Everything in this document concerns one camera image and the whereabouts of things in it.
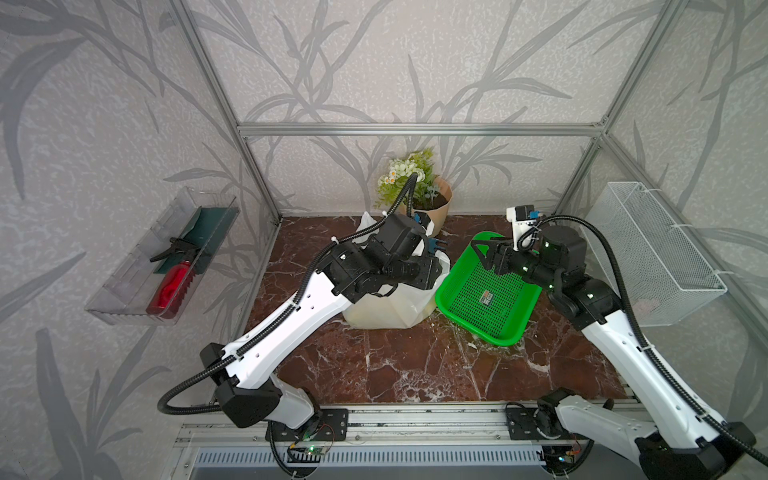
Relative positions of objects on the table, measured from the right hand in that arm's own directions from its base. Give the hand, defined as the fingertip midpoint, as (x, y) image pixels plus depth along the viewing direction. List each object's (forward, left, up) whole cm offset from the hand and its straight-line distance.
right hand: (480, 240), depth 69 cm
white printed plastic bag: (-6, +17, -20) cm, 27 cm away
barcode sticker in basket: (+4, -9, -34) cm, 35 cm away
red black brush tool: (-14, +64, +2) cm, 66 cm away
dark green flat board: (+4, +65, +1) cm, 65 cm away
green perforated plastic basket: (+1, -11, -34) cm, 36 cm away
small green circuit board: (-37, +40, -34) cm, 64 cm away
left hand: (-7, +11, -1) cm, 13 cm away
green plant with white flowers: (+30, +19, -4) cm, 36 cm away
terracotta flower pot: (+28, +6, -19) cm, 34 cm away
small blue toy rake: (+26, +7, -34) cm, 44 cm away
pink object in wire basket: (-12, -39, -13) cm, 43 cm away
